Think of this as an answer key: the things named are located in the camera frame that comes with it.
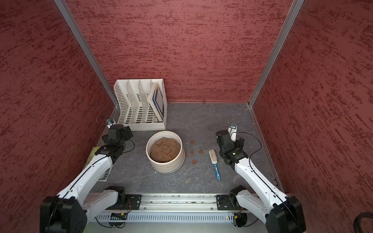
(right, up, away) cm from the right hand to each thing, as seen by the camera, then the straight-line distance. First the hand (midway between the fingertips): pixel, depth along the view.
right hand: (230, 138), depth 82 cm
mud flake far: (-22, -5, +16) cm, 27 cm away
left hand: (-65, +2, +1) cm, 65 cm away
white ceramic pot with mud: (-38, -8, -1) cm, 39 cm away
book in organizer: (-46, +25, +10) cm, 53 cm away
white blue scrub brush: (-8, -14, +5) cm, 17 cm away
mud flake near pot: (-21, -16, +8) cm, 27 cm away
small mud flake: (-22, -11, +11) cm, 27 cm away
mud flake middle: (-16, -11, +11) cm, 22 cm away
